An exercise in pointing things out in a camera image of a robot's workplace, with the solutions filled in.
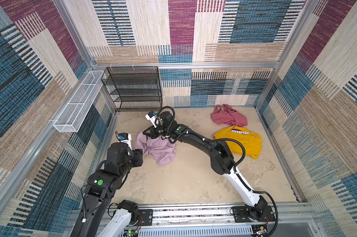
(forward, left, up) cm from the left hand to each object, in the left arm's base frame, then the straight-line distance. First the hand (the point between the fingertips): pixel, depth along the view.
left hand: (138, 148), depth 69 cm
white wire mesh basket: (+14, +32, +8) cm, 36 cm away
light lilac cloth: (+11, -9, -23) cm, 27 cm away
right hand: (+16, +1, -11) cm, 19 cm away
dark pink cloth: (+39, -53, -20) cm, 69 cm away
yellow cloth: (+16, -66, -22) cm, 71 cm away
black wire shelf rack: (+54, +13, -7) cm, 57 cm away
